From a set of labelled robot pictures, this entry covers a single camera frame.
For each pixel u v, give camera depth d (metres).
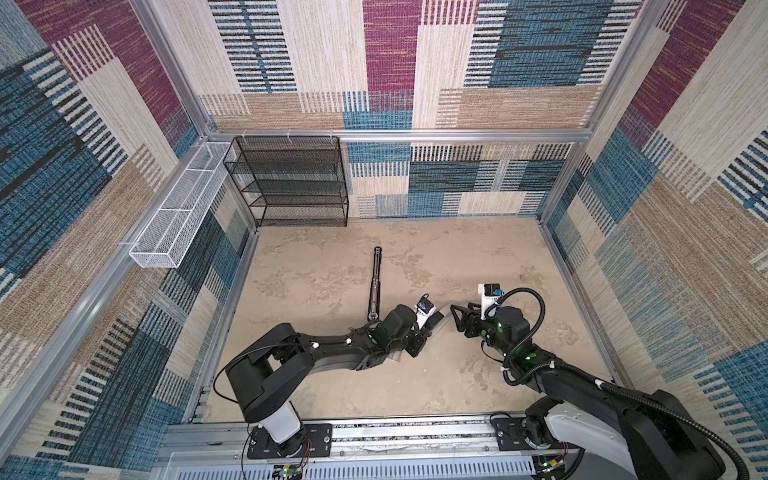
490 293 0.73
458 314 0.80
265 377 0.45
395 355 0.87
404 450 0.73
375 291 0.99
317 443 0.73
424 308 0.76
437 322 0.89
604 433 0.52
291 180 1.09
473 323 0.75
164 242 0.70
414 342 0.77
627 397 0.46
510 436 0.73
